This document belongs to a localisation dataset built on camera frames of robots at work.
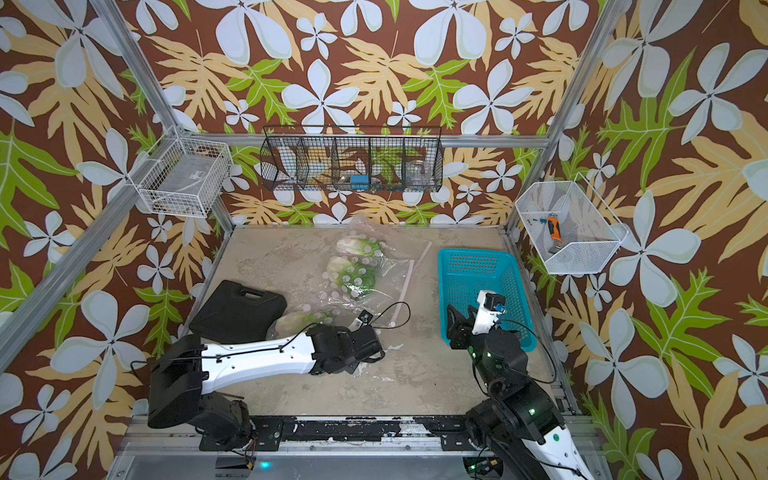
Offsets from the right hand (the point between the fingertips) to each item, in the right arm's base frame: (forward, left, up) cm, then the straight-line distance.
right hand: (454, 306), depth 69 cm
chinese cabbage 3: (+34, +25, -17) cm, 45 cm away
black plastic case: (+9, +63, -20) cm, 66 cm away
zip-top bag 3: (+38, +22, -16) cm, 47 cm away
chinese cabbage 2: (+19, +25, -15) cm, 35 cm away
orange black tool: (+25, -32, +1) cm, 41 cm away
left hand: (-3, +25, -17) cm, 31 cm away
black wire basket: (+53, +26, +6) cm, 59 cm away
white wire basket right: (+25, -36, +1) cm, 44 cm away
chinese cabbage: (+4, +41, -16) cm, 44 cm away
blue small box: (+43, +24, +4) cm, 49 cm away
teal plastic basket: (+27, -12, -24) cm, 38 cm away
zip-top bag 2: (+23, +14, -22) cm, 35 cm away
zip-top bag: (+12, +29, -24) cm, 40 cm away
